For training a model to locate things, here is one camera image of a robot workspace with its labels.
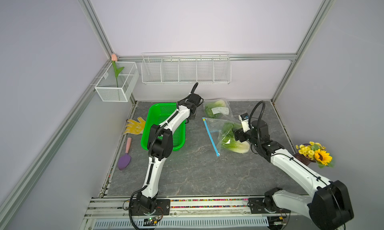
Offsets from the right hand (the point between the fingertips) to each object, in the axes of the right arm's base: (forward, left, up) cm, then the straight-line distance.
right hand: (239, 125), depth 84 cm
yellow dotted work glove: (+11, +68, -17) cm, 71 cm away
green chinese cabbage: (-5, +6, -7) cm, 11 cm away
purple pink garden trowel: (-12, +70, -19) cm, 73 cm away
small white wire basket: (+19, +77, +13) cm, 80 cm away
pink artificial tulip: (+30, +73, +16) cm, 81 cm away
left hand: (+14, +31, -7) cm, 35 cm away
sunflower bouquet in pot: (-20, -27, +8) cm, 35 cm away
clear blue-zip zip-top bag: (+1, +9, -11) cm, 14 cm away
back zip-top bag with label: (+19, +9, -7) cm, 23 cm away
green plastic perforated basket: (+18, +54, -11) cm, 58 cm away
